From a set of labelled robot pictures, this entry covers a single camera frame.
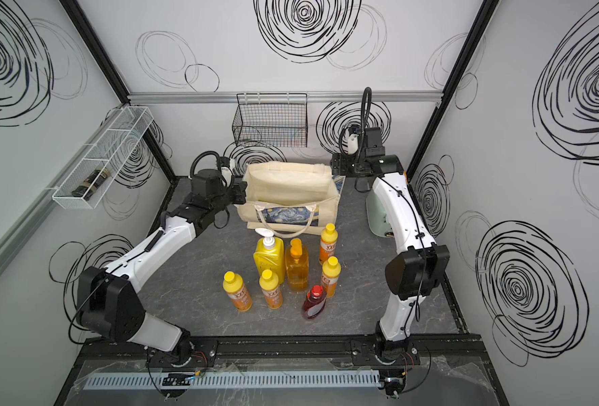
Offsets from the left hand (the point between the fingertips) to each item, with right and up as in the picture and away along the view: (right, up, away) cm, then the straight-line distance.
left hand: (245, 182), depth 83 cm
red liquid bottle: (+23, -34, -14) cm, 43 cm away
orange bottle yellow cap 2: (+27, -26, -13) cm, 40 cm away
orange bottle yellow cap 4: (+1, -29, -16) cm, 33 cm away
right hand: (+32, +7, -2) cm, 33 cm away
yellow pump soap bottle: (+9, -22, -10) cm, 26 cm away
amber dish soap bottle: (+17, -26, -9) cm, 32 cm away
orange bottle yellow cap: (+27, -19, -6) cm, 33 cm away
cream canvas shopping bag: (+14, -5, +19) cm, 24 cm away
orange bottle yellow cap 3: (+10, -29, -16) cm, 34 cm away
